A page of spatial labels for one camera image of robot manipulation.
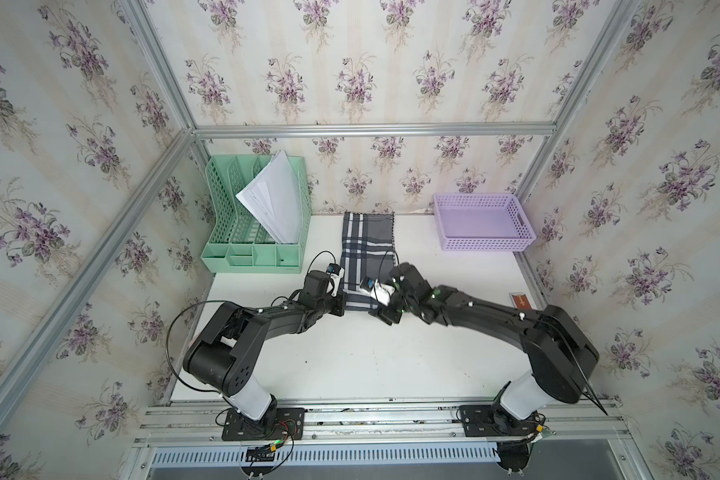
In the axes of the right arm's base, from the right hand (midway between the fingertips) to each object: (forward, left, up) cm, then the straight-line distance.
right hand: (379, 298), depth 86 cm
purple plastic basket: (+41, -43, -9) cm, 60 cm away
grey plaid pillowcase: (+24, +3, -8) cm, 25 cm away
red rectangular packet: (+5, -47, -9) cm, 48 cm away
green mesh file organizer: (+27, +51, -7) cm, 58 cm away
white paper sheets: (+30, +34, +14) cm, 47 cm away
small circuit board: (-37, +29, -11) cm, 49 cm away
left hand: (+3, +9, -6) cm, 11 cm away
